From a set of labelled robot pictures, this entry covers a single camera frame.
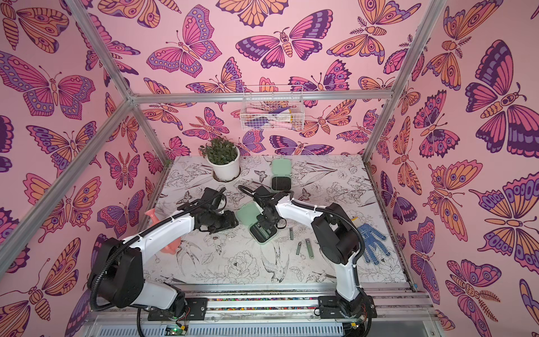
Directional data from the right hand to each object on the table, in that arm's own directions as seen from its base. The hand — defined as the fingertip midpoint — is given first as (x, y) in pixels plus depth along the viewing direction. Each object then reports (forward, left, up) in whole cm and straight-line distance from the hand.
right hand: (267, 219), depth 94 cm
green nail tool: (-5, -11, -3) cm, 12 cm away
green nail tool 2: (-5, +2, -2) cm, 6 cm away
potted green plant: (+25, +22, +13) cm, 36 cm away
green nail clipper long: (-12, -18, -3) cm, 22 cm away
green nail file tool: (-12, -13, -3) cm, 18 cm away
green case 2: (+6, +11, -6) cm, 13 cm away
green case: (+25, -6, -1) cm, 26 cm away
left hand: (-4, +13, +5) cm, 14 cm away
